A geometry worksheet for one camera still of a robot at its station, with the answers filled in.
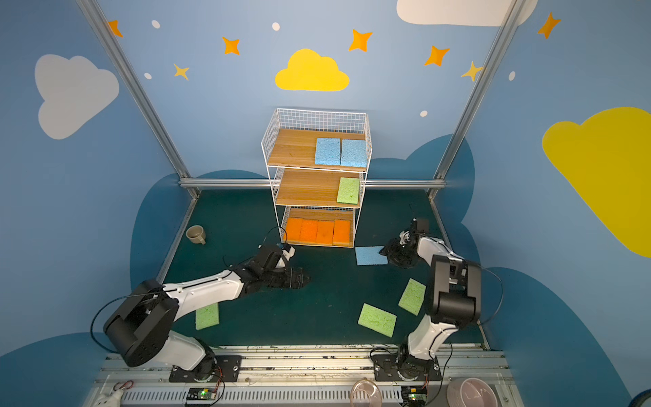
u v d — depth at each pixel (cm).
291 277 78
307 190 93
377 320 82
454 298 49
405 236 88
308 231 104
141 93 86
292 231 102
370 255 99
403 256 84
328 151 75
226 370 74
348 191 86
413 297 88
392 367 75
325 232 104
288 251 84
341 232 104
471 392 71
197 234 102
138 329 43
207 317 82
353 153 74
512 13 70
